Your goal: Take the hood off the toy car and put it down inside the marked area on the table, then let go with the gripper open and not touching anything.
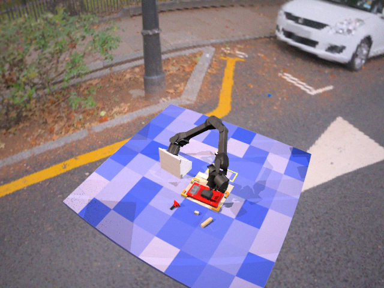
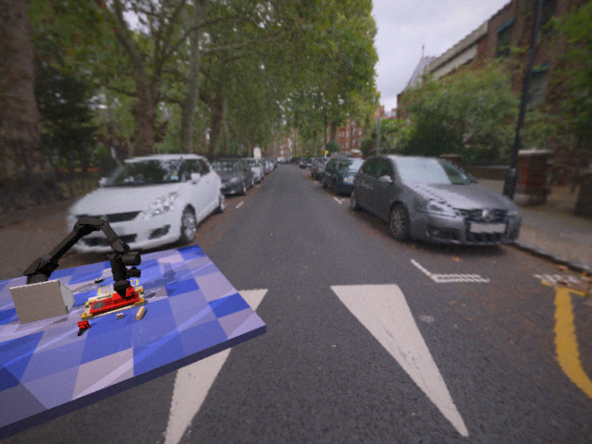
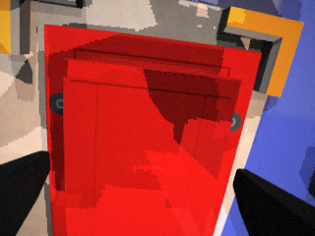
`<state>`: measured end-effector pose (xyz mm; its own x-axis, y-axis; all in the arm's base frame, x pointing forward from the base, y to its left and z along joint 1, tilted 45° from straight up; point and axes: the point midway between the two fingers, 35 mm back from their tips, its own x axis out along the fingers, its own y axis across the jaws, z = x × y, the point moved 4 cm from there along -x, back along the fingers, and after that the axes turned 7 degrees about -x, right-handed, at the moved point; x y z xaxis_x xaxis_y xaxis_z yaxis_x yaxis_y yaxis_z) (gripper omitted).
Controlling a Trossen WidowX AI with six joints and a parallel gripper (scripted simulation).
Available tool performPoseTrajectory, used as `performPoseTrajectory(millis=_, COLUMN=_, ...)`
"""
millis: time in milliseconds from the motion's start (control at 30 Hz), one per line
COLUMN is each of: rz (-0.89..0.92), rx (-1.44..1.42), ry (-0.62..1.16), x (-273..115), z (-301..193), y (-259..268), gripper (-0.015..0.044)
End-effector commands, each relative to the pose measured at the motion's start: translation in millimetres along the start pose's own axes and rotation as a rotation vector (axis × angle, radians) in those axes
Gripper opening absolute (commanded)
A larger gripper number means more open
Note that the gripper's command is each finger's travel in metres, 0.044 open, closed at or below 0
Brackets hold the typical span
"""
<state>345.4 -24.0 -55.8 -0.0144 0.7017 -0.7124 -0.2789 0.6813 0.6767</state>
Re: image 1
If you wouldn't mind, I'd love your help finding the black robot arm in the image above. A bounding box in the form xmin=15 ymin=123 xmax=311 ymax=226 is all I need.
xmin=166 ymin=115 xmax=230 ymax=194

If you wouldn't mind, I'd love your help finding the tan wooden bar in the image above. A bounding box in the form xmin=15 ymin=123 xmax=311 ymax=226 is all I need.
xmin=201 ymin=217 xmax=212 ymax=227

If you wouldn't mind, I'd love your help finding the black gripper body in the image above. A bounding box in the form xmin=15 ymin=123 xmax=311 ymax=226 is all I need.
xmin=201 ymin=177 xmax=216 ymax=200

